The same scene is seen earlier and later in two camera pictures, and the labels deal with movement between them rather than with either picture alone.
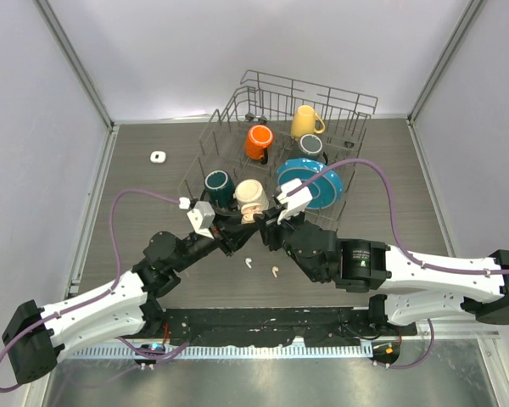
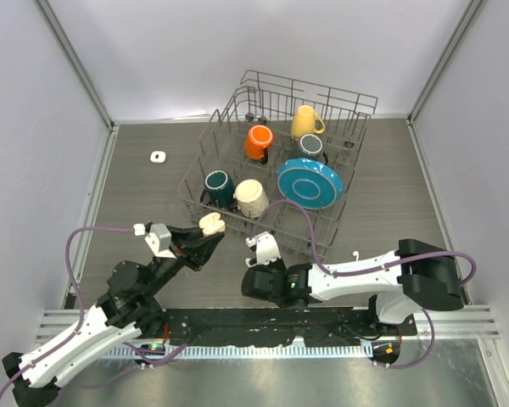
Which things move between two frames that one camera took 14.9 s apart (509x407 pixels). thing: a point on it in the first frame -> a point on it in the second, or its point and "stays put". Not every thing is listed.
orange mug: [259, 137] stays put
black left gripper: [231, 237] -> [182, 245]
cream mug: [248, 192] stays put
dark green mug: [220, 189] stays put
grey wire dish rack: [279, 142] stays put
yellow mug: [303, 122] stays put
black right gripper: [270, 228] -> [263, 267]
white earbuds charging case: [158, 157] stays put
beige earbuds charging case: [248, 211] -> [211, 224]
